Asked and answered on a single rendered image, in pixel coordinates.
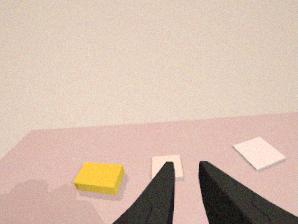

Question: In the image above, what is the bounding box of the pale pink flat square tile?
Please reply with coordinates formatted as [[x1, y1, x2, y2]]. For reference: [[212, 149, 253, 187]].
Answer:
[[233, 137, 286, 171]]

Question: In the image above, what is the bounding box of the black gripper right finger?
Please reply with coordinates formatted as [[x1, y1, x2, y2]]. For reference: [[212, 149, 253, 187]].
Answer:
[[198, 161, 298, 224]]

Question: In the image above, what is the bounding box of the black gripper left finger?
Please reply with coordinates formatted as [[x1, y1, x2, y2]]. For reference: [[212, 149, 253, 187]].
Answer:
[[113, 161, 176, 224]]

